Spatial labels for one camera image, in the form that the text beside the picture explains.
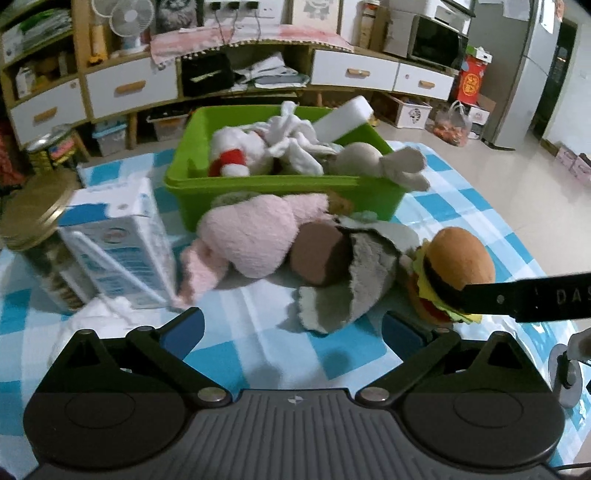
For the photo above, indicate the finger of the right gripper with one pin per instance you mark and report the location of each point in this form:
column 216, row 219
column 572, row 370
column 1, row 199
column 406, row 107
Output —
column 543, row 299

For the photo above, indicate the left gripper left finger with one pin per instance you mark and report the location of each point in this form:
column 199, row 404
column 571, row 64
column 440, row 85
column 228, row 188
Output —
column 159, row 354

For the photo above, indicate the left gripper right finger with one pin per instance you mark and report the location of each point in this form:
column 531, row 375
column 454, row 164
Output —
column 421, row 348

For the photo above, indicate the plush hamburger toy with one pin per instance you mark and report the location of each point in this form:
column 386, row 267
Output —
column 441, row 268

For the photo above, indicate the grey brown plush toy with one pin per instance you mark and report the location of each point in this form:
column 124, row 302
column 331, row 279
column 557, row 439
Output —
column 347, row 265

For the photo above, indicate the pink plush toy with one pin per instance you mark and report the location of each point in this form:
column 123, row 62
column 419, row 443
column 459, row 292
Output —
column 253, row 236

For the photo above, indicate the blue white checkered cloth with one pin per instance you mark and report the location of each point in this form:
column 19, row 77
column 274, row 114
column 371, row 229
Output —
column 252, row 338

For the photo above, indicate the blue white carton box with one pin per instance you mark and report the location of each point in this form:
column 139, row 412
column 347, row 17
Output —
column 115, row 233

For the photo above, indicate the green plastic bin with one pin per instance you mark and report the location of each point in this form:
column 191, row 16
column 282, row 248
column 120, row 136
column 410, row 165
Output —
column 188, row 181

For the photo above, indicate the beige plush elephant toy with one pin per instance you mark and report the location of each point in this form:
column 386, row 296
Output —
column 404, row 166

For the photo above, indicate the glass jar gold lid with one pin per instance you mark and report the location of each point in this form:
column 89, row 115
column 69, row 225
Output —
column 29, row 227

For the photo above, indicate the plastic bag of oranges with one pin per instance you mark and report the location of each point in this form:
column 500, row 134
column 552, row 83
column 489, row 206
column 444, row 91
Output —
column 450, row 122

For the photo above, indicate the white red plush toy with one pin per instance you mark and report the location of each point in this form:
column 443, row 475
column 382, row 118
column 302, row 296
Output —
column 236, row 153

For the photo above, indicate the metal tin can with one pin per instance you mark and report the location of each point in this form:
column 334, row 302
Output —
column 56, row 149

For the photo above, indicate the white storage box with logo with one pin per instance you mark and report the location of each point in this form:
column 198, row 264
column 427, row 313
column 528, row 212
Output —
column 402, row 112

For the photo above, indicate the red gift box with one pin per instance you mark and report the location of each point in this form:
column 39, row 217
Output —
column 471, row 75

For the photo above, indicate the white foam block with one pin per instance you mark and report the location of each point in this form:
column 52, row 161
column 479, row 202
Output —
column 342, row 120

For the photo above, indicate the grey refrigerator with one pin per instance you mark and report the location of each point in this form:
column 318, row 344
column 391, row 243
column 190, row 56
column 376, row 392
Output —
column 521, row 36

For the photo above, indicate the black box on shelf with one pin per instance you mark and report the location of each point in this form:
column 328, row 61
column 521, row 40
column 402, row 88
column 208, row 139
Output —
column 205, row 74

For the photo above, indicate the wooden white drawer cabinet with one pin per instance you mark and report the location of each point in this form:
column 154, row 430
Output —
column 78, row 62

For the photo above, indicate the folded clothes on shelf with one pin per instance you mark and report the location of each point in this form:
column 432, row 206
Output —
column 268, row 74

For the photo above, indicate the black microwave oven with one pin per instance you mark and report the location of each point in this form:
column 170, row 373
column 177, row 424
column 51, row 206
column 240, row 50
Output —
column 423, row 39

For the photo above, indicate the pink table runner cloth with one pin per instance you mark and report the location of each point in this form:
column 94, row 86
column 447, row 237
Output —
column 165, row 48

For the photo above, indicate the white desk fan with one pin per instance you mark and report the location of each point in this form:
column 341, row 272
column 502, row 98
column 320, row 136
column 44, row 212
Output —
column 129, row 20
column 103, row 8

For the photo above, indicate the framed cat picture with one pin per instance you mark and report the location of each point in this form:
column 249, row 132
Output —
column 175, row 14

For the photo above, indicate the framed cartoon girl picture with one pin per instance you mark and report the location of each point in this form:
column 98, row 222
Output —
column 319, row 14

